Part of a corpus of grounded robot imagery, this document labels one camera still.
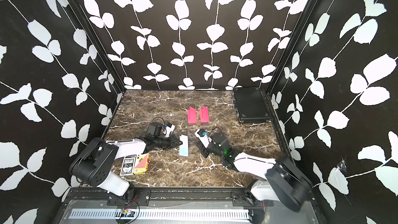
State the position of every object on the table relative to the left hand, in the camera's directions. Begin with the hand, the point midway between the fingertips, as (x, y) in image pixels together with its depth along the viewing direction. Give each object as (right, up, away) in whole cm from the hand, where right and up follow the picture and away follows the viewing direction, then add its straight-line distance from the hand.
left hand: (183, 141), depth 88 cm
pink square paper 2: (+12, +14, +16) cm, 25 cm away
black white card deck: (-29, -11, -6) cm, 32 cm away
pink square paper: (+3, +13, +18) cm, 23 cm away
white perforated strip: (-7, -30, -17) cm, 35 cm away
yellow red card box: (-23, -11, -4) cm, 26 cm away
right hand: (+7, +2, -5) cm, 9 cm away
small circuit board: (-24, -29, -17) cm, 42 cm away
